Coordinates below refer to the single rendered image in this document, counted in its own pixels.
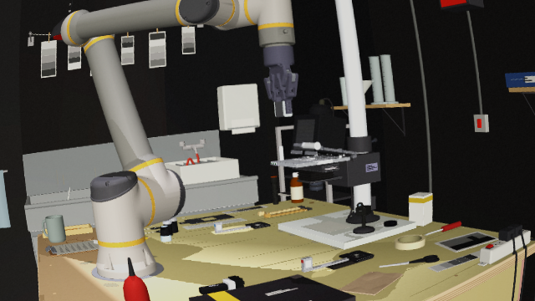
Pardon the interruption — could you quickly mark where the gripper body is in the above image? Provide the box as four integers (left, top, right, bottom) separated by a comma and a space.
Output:
262, 44, 299, 87

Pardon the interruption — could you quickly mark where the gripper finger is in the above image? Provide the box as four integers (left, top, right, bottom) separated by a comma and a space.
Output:
283, 73, 299, 118
264, 74, 285, 119

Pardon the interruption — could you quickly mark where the black enlarger lamphouse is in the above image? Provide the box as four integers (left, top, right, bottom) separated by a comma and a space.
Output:
292, 98, 349, 150

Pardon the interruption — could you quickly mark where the white lamphouse lever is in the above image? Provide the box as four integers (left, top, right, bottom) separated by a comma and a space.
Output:
293, 141, 323, 152

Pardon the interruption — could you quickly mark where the white enlarger column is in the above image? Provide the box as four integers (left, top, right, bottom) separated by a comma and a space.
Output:
334, 0, 374, 212

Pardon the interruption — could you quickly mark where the grey negative carrier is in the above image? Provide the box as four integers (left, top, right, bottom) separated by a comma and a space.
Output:
270, 154, 352, 169

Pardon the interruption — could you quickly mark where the dark enlarger stage body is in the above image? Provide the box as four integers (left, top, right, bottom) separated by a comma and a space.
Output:
298, 135, 382, 192

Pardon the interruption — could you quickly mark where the cream carrier rest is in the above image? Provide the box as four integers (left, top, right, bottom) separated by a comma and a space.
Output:
212, 221, 272, 236

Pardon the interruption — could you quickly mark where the grey tray black carrier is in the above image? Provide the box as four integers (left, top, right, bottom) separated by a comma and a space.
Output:
179, 213, 248, 232

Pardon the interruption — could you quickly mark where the white enlarger baseboard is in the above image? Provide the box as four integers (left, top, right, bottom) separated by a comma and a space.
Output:
278, 208, 418, 251

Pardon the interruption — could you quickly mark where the white towel dispenser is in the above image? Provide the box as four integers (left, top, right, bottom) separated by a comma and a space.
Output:
217, 83, 261, 136

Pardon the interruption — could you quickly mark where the white funnel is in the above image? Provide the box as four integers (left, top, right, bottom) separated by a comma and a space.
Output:
339, 76, 374, 107

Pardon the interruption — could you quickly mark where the pale green measuring cylinder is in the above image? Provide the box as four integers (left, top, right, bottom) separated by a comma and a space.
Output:
379, 54, 398, 105
368, 55, 385, 105

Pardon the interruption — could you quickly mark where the grey test print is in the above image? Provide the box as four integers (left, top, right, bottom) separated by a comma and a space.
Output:
40, 38, 59, 79
181, 25, 197, 56
67, 44, 83, 72
120, 34, 136, 67
148, 30, 168, 69

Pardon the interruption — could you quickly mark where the brown bottle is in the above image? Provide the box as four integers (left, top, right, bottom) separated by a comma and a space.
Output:
289, 171, 305, 205

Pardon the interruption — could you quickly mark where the white sink basin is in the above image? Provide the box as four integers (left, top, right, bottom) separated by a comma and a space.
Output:
164, 156, 241, 186

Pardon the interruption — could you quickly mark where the black strip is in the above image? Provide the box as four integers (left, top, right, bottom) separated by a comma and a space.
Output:
227, 204, 269, 215

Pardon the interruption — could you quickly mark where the wooden slotted rack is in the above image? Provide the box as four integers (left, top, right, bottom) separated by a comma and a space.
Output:
257, 205, 313, 219

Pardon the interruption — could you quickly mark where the black focus finder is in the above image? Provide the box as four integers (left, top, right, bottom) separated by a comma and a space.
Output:
345, 202, 381, 235

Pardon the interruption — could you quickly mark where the white box yellow band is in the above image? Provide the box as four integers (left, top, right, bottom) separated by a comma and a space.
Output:
408, 191, 434, 227

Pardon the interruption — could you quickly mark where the cream tape roll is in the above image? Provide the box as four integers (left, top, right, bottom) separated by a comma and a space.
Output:
394, 234, 427, 252

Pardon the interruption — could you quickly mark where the red safelight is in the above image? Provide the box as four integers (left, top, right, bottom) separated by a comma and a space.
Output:
439, 0, 486, 12

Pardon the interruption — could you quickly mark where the black box yellow stripe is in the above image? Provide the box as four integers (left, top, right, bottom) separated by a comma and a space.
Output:
188, 274, 357, 301

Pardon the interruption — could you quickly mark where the black white timer block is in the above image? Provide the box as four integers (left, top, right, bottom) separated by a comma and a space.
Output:
198, 275, 246, 295

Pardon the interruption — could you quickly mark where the brown board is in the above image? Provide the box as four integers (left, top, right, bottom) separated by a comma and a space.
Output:
339, 271, 404, 296

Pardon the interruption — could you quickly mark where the grey sink cabinet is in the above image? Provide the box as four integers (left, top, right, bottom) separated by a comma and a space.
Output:
22, 129, 261, 252

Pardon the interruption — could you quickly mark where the blue box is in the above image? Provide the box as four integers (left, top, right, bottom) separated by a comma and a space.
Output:
504, 71, 535, 94

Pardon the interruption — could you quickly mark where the black print in tray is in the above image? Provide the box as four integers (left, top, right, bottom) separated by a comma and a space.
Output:
435, 231, 499, 253

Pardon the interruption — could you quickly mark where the grey test strip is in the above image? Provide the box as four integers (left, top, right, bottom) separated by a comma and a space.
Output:
429, 253, 480, 273

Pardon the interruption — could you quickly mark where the yellow sponge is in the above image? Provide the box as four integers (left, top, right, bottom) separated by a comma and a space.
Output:
41, 222, 94, 240

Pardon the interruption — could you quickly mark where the red blower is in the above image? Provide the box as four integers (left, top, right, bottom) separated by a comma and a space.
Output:
122, 257, 151, 301

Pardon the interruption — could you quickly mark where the grey round foot plate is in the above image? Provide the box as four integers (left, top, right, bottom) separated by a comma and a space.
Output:
91, 263, 165, 282

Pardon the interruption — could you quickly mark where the grey ribbed rack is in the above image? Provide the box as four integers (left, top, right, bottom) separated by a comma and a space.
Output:
45, 238, 99, 257

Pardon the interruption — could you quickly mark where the pale green mug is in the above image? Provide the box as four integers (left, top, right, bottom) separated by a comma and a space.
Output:
41, 214, 68, 245

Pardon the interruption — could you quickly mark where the black plug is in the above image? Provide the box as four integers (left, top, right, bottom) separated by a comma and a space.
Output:
498, 224, 524, 242

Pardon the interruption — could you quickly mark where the white power strip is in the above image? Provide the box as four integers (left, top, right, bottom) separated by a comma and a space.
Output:
478, 229, 532, 266

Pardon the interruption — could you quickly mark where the pale blue towel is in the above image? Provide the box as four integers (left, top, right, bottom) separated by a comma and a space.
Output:
0, 168, 12, 230

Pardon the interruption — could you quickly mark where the white tube frame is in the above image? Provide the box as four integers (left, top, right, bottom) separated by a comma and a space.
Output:
274, 124, 295, 202

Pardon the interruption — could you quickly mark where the wooden wall shelf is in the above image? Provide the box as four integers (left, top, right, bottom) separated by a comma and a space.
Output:
331, 101, 412, 137

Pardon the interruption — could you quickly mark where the grey faucet red hose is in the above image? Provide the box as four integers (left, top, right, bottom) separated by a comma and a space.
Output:
179, 139, 207, 166

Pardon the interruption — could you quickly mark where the grey curved cable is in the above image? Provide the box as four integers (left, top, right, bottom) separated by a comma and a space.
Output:
408, 0, 434, 194

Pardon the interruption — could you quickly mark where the black negative carrier white handle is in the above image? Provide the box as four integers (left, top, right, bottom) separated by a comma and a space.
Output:
300, 249, 375, 273

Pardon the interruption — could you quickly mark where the grey wall switch red button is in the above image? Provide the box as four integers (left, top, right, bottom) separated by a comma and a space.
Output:
472, 113, 491, 134

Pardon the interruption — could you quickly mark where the red handled screwdriver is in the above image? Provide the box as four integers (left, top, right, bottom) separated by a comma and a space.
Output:
423, 221, 463, 237

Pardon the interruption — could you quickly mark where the black handled knife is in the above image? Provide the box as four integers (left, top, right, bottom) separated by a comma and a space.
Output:
379, 254, 441, 269

